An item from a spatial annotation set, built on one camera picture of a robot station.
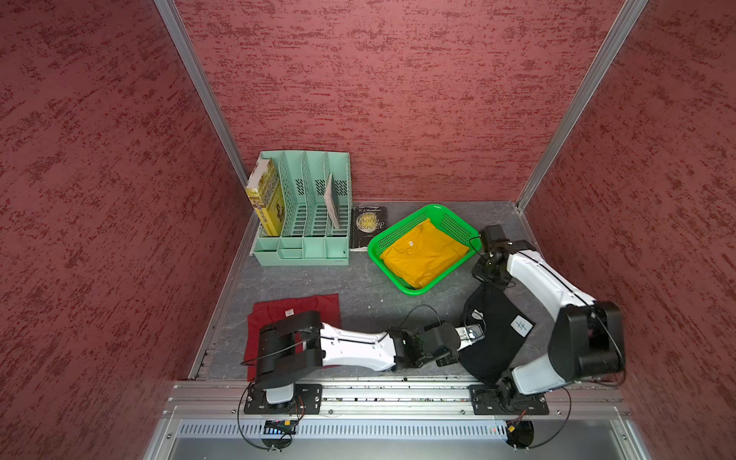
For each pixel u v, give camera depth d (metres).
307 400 0.75
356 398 0.76
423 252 1.04
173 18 0.71
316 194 1.17
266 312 0.88
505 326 0.87
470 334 0.62
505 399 0.67
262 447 0.68
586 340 0.44
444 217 1.07
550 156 1.03
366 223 1.13
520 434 0.71
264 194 0.93
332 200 1.00
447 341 0.56
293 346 0.41
